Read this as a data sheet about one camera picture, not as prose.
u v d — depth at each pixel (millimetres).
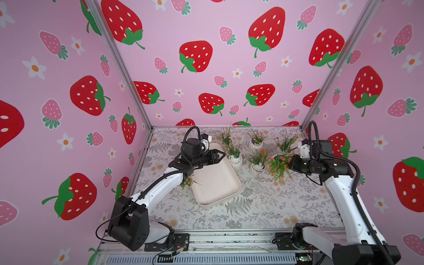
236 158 977
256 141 961
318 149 555
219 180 953
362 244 375
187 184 804
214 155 709
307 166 614
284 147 973
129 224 412
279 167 701
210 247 731
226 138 973
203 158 699
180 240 745
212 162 701
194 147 613
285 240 733
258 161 912
